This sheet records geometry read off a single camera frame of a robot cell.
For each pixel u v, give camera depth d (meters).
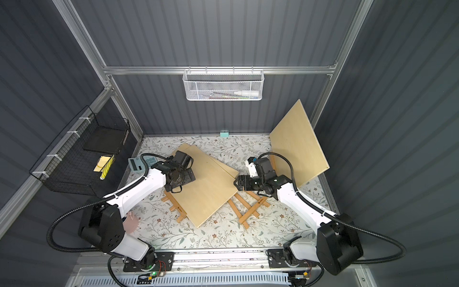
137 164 1.02
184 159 0.70
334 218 0.43
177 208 0.85
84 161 0.74
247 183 0.72
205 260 0.75
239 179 0.74
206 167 1.00
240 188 0.74
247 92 0.88
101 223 0.43
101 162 0.75
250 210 0.85
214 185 0.91
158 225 0.83
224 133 1.21
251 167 0.77
